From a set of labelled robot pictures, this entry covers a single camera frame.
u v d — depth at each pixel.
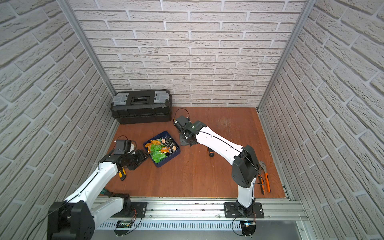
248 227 0.70
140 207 0.74
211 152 0.92
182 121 0.64
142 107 0.97
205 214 0.73
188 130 0.59
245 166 0.46
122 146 0.66
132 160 0.71
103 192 0.51
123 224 0.73
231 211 0.74
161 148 0.92
